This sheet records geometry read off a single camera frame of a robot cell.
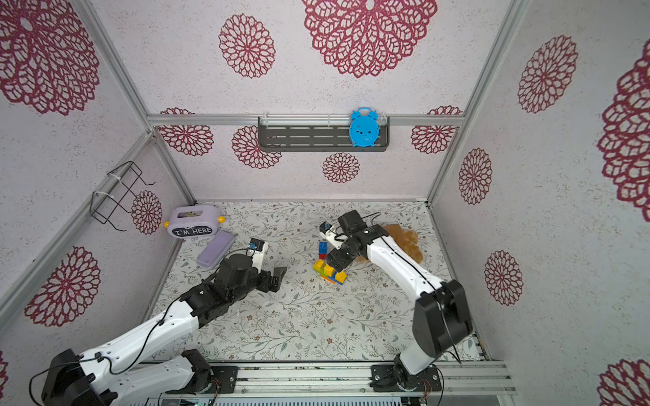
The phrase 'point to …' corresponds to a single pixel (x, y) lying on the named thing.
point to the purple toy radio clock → (193, 221)
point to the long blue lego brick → (333, 278)
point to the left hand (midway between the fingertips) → (273, 266)
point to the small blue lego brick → (323, 248)
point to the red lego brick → (322, 256)
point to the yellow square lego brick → (329, 270)
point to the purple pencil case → (215, 249)
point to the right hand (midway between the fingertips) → (337, 251)
